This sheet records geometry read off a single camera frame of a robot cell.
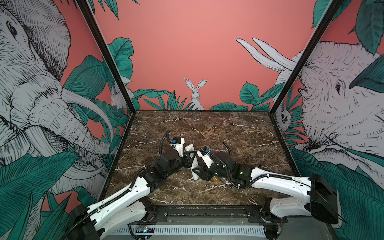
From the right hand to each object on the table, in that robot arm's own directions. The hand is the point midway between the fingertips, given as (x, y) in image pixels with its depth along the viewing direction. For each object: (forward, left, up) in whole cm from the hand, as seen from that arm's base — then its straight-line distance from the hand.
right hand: (193, 167), depth 72 cm
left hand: (+6, -1, +4) cm, 8 cm away
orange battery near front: (-7, -10, +2) cm, 13 cm away
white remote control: (+8, +2, +6) cm, 10 cm away
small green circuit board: (-24, +23, -17) cm, 37 cm away
